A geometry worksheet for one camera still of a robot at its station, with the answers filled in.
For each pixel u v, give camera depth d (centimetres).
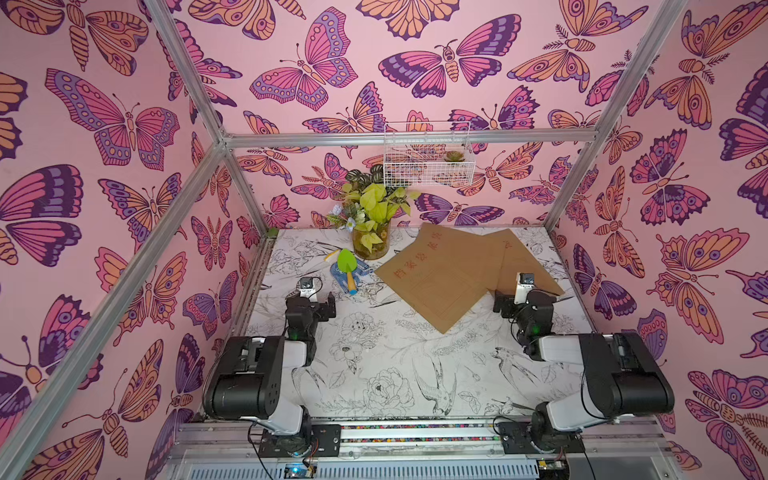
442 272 107
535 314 71
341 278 106
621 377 46
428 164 105
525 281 81
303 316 70
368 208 97
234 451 73
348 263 109
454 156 92
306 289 80
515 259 110
